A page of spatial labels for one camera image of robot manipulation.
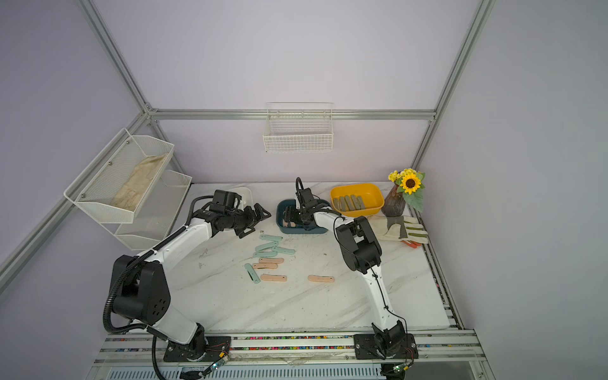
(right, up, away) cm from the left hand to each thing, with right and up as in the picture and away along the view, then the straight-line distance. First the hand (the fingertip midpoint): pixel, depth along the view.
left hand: (263, 223), depth 88 cm
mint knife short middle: (+6, -12, +8) cm, 16 cm away
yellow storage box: (+48, +11, +27) cm, 57 cm away
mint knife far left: (-5, -20, +2) cm, 20 cm away
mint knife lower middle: (-1, -13, +7) cm, 15 cm away
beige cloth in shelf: (-42, +13, -9) cm, 44 cm away
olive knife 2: (+34, +7, +24) cm, 42 cm away
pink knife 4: (+4, -21, 0) cm, 21 cm away
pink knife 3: (0, -17, +3) cm, 17 cm away
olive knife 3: (+36, +8, +24) cm, 44 cm away
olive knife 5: (+42, +8, +24) cm, 49 cm away
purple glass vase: (+56, +7, +17) cm, 59 cm away
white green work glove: (+63, -5, +12) cm, 64 cm away
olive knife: (+30, +7, +23) cm, 39 cm away
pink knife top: (+6, -1, +14) cm, 15 cm away
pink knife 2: (+2, -16, +5) cm, 17 cm away
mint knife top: (-1, -7, +14) cm, 16 cm away
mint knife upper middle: (+2, -10, +10) cm, 15 cm away
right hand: (+6, +1, +16) cm, 17 cm away
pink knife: (+10, -1, +13) cm, 16 cm away
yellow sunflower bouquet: (+56, +15, +1) cm, 58 cm away
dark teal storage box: (+5, +6, +16) cm, 18 cm away
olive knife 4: (+39, +8, +24) cm, 47 cm away
